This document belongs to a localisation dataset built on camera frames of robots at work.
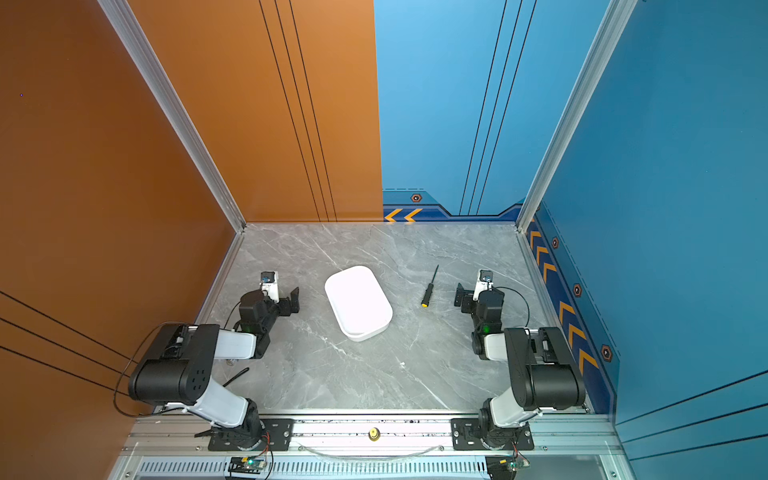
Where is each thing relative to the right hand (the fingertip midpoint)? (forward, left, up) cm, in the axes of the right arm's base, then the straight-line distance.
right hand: (474, 285), depth 94 cm
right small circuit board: (-46, 0, -8) cm, 47 cm away
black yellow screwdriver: (+2, +14, -6) cm, 15 cm away
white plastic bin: (-5, +37, -2) cm, 37 cm away
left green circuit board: (-46, +61, -8) cm, 76 cm away
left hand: (0, +61, +1) cm, 61 cm away
